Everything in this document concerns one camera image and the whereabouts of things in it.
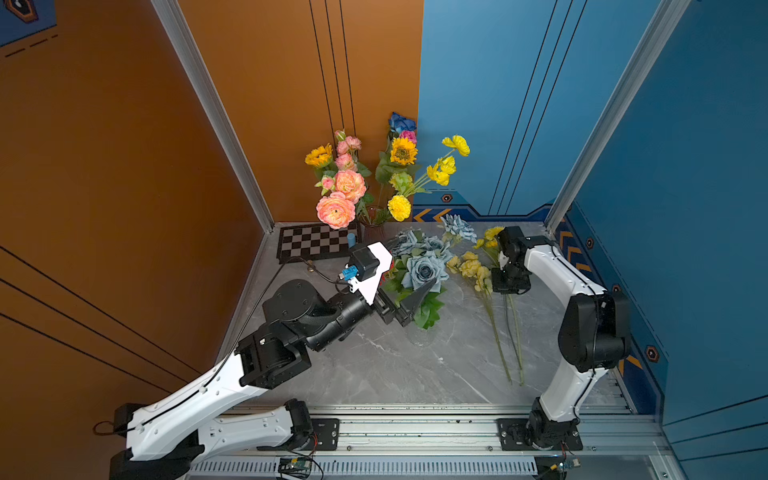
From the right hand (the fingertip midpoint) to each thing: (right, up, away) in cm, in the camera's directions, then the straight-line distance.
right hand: (502, 289), depth 92 cm
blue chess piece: (-49, +16, +13) cm, 53 cm away
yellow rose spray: (-8, +7, +9) cm, 14 cm away
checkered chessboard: (-67, +16, +20) cm, 71 cm away
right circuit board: (+4, -39, -22) cm, 45 cm away
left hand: (-31, +11, -44) cm, 55 cm away
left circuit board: (-57, -40, -20) cm, 73 cm away
